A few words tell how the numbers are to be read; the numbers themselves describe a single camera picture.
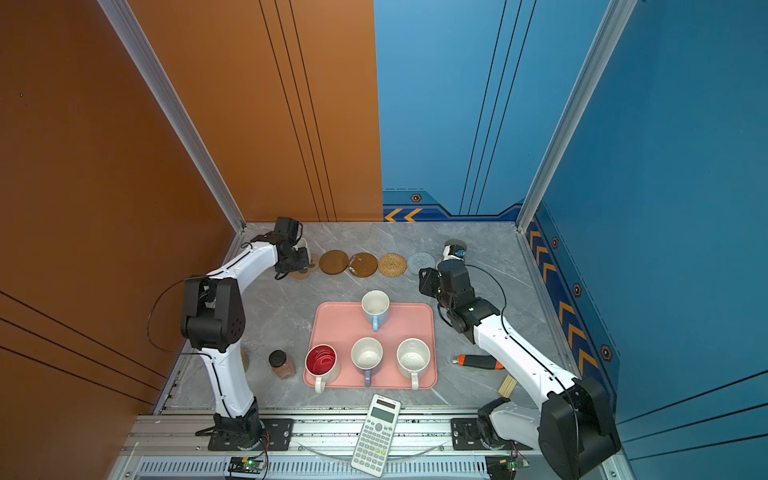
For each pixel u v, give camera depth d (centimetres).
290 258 81
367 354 85
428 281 72
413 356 85
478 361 85
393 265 107
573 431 38
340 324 94
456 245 72
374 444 71
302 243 87
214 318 54
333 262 108
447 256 74
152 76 79
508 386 80
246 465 71
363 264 108
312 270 105
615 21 71
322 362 83
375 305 92
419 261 109
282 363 76
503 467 70
